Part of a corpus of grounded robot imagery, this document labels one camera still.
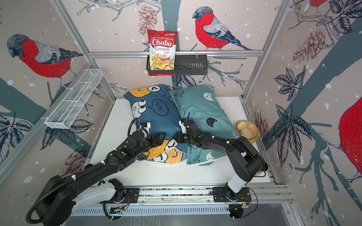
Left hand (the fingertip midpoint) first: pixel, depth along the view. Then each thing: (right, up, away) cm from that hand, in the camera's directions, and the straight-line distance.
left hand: (163, 133), depth 80 cm
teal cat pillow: (+24, +17, +15) cm, 33 cm away
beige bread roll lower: (+54, -2, +10) cm, 55 cm away
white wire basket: (-51, +13, -7) cm, 53 cm away
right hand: (+6, -4, +8) cm, 11 cm away
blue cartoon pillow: (-8, +13, +12) cm, 20 cm away
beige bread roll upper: (+50, +3, +13) cm, 52 cm away
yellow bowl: (+61, +1, +17) cm, 63 cm away
